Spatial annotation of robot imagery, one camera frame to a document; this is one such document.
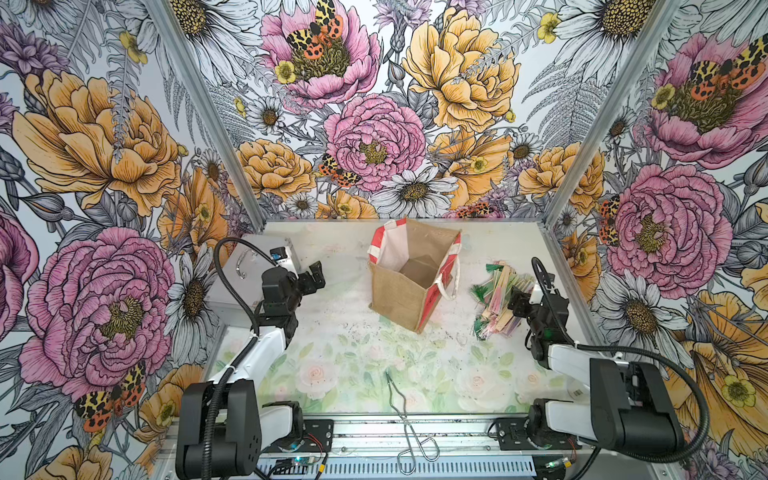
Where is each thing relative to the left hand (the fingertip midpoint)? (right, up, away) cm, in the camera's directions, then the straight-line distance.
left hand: (306, 274), depth 88 cm
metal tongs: (+28, -43, -16) cm, 54 cm away
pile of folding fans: (+56, -14, +4) cm, 58 cm away
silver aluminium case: (-17, +2, -3) cm, 17 cm away
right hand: (+64, -6, +4) cm, 64 cm away
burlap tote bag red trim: (+32, +1, +19) cm, 38 cm away
